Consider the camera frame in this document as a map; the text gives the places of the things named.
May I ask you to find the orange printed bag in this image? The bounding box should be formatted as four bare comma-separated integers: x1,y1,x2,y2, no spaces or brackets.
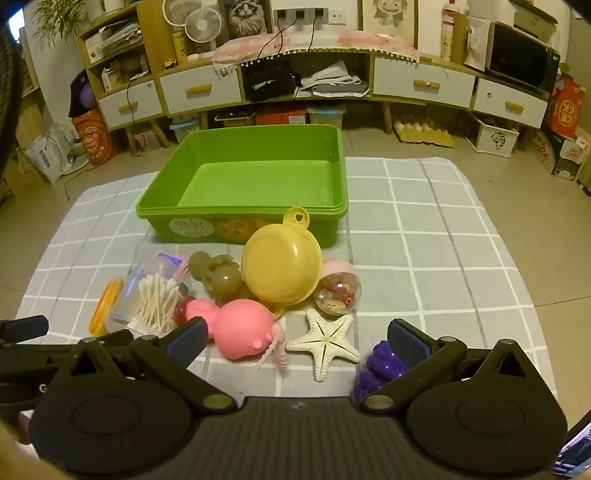
71,108,116,167

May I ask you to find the wall socket strip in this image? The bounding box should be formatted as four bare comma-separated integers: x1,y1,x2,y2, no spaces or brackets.
272,7,347,27

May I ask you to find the wooden TV cabinet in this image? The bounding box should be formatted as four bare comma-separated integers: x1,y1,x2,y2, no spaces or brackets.
76,0,561,154

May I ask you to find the white plastic bag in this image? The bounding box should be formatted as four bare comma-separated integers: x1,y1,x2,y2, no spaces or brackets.
24,122,77,184

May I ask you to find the egg carton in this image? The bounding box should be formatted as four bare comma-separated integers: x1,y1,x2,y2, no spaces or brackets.
392,115,456,149

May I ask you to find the olive rubber octopus toy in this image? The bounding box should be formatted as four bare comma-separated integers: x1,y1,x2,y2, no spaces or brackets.
187,250,245,308

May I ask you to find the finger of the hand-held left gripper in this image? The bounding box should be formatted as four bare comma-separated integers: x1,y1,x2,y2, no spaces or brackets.
0,315,50,345
0,344,75,371

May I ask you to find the white cabinet drawer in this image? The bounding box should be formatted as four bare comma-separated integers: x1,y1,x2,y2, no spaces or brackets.
473,78,549,129
372,58,476,110
159,65,243,116
98,79,164,130

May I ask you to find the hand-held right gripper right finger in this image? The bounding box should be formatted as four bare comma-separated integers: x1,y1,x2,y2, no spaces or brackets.
358,318,549,413

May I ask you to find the pink table runner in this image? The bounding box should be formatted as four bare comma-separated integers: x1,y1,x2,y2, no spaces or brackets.
212,32,421,77

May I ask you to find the black bag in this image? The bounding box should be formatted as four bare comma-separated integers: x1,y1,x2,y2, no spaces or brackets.
242,60,297,103

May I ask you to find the pink octopus toy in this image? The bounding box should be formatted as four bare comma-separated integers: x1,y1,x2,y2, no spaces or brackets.
185,298,290,373

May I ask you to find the clear cotton swab jar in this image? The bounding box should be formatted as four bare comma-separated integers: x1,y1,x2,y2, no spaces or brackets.
108,256,191,336

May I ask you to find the green plastic storage box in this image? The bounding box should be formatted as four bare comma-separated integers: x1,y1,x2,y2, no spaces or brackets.
135,124,349,248

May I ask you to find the black microwave oven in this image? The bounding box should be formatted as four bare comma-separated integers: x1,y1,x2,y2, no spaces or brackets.
485,22,561,93

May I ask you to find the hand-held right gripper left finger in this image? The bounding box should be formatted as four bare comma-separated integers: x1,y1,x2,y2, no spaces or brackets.
50,318,238,413

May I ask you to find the small white fan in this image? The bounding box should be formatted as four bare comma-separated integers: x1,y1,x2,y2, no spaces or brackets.
185,8,223,61

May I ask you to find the framed cat picture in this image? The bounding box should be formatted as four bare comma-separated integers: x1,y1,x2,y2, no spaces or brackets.
221,0,271,40

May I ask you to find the framed girl drawing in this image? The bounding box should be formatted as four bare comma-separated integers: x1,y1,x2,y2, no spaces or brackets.
360,0,419,47

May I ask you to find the clear toy capsule ball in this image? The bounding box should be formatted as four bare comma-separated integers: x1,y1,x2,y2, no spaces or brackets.
314,273,356,317

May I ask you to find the white bottle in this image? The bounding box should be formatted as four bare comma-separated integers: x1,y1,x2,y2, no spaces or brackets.
441,0,458,59

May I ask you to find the red gift box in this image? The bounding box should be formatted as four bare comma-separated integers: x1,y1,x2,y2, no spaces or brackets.
547,76,585,140

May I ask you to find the pink capsule cap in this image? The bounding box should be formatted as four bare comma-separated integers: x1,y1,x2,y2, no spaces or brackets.
321,259,357,283

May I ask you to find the pile of papers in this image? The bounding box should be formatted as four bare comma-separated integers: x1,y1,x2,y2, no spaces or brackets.
300,60,370,98

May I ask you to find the dark glossy screen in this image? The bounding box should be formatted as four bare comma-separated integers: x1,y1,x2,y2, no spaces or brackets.
553,413,591,477

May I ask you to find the large white fan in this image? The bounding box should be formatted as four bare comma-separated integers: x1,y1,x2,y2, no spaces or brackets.
163,0,197,27

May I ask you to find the clear storage bin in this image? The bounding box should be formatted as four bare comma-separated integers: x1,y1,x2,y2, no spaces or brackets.
168,117,202,144
307,106,346,130

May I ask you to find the green houseplant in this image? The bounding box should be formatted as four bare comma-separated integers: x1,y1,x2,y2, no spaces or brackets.
30,0,89,43

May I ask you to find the white printed storage box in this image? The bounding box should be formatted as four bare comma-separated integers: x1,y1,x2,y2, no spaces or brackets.
466,113,520,158

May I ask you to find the purple grape toy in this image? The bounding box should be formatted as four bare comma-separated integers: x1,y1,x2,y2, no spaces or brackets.
350,340,410,405

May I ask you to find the small red toy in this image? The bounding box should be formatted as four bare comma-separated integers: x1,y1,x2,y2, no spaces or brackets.
175,298,200,326

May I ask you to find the printed cardboard box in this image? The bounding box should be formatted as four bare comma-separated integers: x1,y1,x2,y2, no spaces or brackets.
551,136,591,182

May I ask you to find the yellow plastic bowl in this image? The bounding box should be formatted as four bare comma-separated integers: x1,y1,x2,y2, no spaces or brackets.
240,207,322,308

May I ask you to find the white starfish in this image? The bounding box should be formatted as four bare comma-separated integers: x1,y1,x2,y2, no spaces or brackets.
285,308,361,383

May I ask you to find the orange toy bowl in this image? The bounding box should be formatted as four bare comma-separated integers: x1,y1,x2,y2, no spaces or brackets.
89,277,124,337

